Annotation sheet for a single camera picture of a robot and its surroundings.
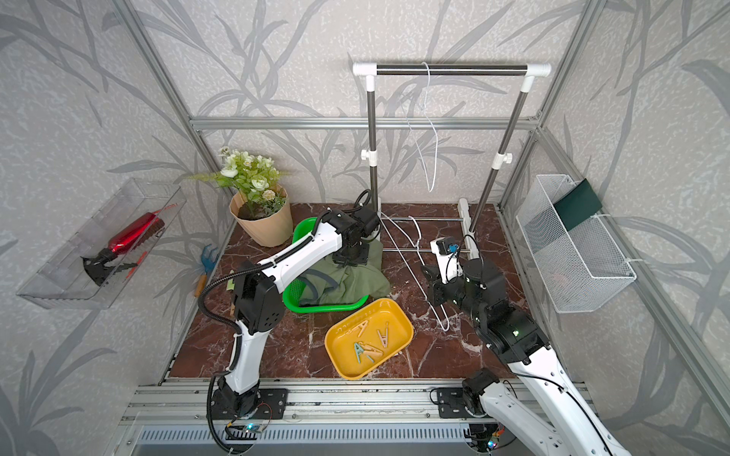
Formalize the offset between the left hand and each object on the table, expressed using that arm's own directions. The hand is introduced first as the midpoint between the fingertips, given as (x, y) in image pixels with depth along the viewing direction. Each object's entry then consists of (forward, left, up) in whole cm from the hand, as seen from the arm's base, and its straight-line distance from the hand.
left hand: (359, 262), depth 89 cm
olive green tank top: (-6, +7, -2) cm, 10 cm away
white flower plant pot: (+20, +35, +5) cm, 40 cm away
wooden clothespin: (-17, -1, -10) cm, 20 cm away
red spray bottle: (-15, +55, +22) cm, 61 cm away
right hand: (-12, -17, +18) cm, 28 cm away
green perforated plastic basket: (+17, +21, -3) cm, 27 cm away
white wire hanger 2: (-17, -27, -11) cm, 34 cm away
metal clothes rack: (+20, -40, -6) cm, 45 cm away
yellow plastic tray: (-20, -3, -11) cm, 23 cm away
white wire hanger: (+40, -28, -5) cm, 49 cm away
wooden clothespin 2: (-24, -5, -10) cm, 26 cm away
